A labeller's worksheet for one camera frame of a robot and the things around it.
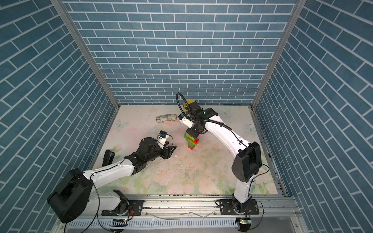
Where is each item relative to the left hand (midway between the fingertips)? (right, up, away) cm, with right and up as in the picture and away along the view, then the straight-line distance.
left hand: (175, 146), depth 84 cm
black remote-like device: (-43, -8, +6) cm, 44 cm away
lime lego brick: (+7, +5, +3) cm, 9 cm away
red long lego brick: (+12, +2, +2) cm, 12 cm away
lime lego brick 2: (+9, +1, +3) cm, 10 cm away
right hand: (+11, +8, 0) cm, 14 cm away
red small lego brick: (+9, -4, +12) cm, 15 cm away
